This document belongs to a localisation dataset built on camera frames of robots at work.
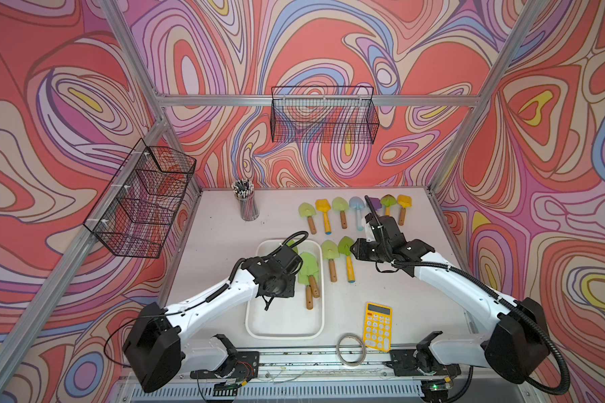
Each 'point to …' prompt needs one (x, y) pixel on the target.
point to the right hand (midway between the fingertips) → (354, 255)
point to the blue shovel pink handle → (358, 203)
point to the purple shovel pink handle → (376, 202)
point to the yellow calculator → (378, 325)
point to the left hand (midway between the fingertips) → (292, 290)
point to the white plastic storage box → (289, 318)
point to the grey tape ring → (339, 356)
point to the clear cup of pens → (243, 190)
